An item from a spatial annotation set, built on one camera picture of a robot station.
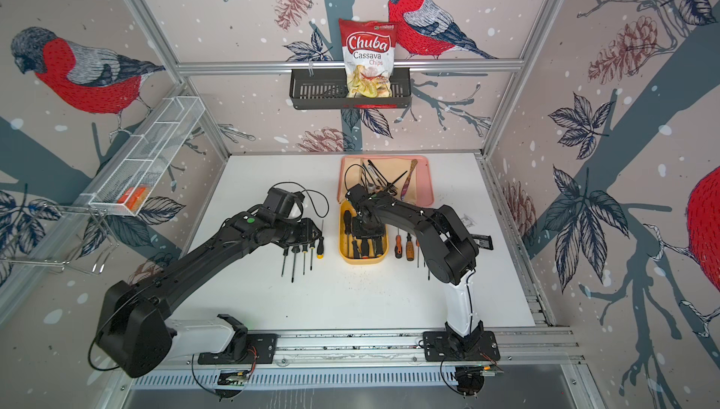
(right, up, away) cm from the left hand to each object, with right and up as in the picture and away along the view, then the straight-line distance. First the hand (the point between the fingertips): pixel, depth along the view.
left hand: (323, 229), depth 81 cm
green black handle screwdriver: (-11, -9, +10) cm, 17 cm away
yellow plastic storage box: (+10, -9, +9) cm, 17 cm away
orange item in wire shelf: (-43, +11, -15) cm, 47 cm away
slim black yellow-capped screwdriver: (-3, -9, +12) cm, 15 cm away
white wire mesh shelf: (-50, +13, -9) cm, 52 cm away
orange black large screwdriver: (+33, -16, +6) cm, 37 cm away
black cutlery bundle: (+21, +12, +30) cm, 38 cm away
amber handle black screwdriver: (+27, -9, +11) cm, 31 cm away
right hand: (+11, -4, +14) cm, 18 cm away
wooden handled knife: (+33, +22, +37) cm, 54 cm away
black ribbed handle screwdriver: (-15, -10, +12) cm, 21 cm away
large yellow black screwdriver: (-6, -8, +12) cm, 16 cm away
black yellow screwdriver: (-8, -9, +12) cm, 17 cm away
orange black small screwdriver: (+23, -9, +9) cm, 27 cm away
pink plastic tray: (+34, +11, +27) cm, 44 cm away
